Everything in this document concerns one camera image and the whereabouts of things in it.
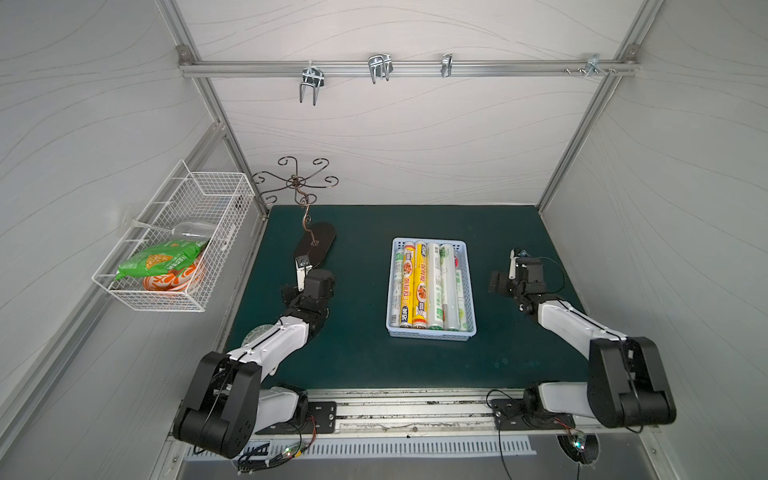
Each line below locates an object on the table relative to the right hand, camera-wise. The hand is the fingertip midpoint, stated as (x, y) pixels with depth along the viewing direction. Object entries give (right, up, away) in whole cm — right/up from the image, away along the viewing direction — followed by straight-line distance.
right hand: (511, 275), depth 92 cm
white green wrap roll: (-19, -4, -1) cm, 20 cm away
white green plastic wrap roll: (-17, -8, -3) cm, 18 cm away
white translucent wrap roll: (-36, -4, +1) cm, 36 cm away
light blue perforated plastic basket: (-13, +6, +9) cm, 17 cm away
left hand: (-63, -1, -4) cm, 63 cm away
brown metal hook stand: (-65, +11, +16) cm, 67 cm away
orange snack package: (-84, +3, -29) cm, 89 cm away
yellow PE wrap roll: (-32, -3, -1) cm, 32 cm away
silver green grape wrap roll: (-24, -3, -3) cm, 25 cm away
